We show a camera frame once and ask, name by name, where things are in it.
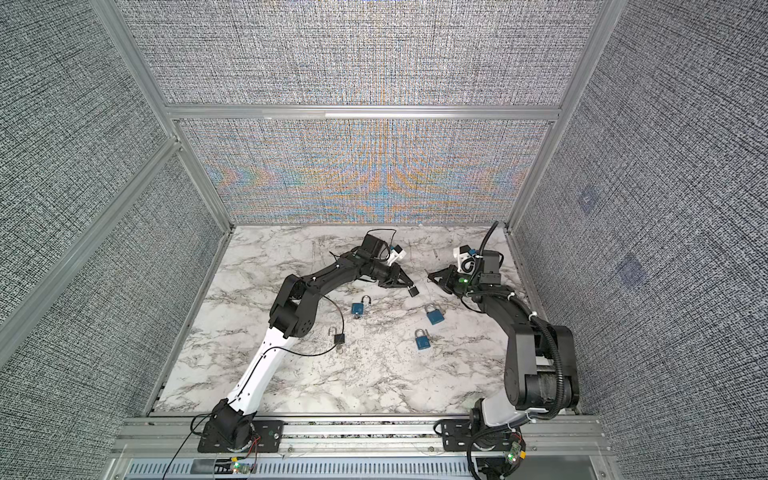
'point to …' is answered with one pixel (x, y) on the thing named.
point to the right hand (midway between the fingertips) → (430, 274)
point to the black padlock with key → (338, 339)
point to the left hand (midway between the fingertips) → (412, 285)
